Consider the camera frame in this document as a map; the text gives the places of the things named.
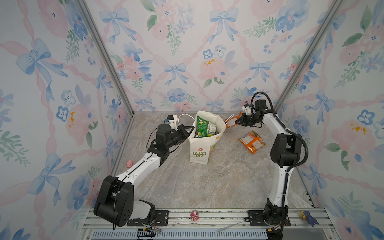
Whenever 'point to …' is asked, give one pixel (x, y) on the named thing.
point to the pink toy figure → (194, 216)
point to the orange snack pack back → (231, 121)
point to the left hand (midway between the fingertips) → (196, 126)
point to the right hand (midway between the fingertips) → (236, 121)
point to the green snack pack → (205, 128)
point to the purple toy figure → (307, 215)
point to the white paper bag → (200, 148)
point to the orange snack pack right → (252, 142)
